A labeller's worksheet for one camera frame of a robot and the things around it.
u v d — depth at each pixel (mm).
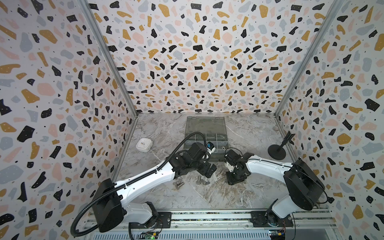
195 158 585
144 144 988
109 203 385
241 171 661
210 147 676
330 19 747
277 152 1001
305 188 450
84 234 393
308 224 734
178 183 855
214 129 1183
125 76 988
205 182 857
